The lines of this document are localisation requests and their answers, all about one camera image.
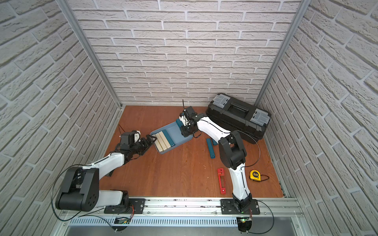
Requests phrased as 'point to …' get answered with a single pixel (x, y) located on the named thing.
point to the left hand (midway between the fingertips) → (155, 139)
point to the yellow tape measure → (255, 175)
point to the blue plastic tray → (175, 132)
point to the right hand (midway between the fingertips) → (186, 131)
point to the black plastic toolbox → (235, 115)
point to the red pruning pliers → (221, 172)
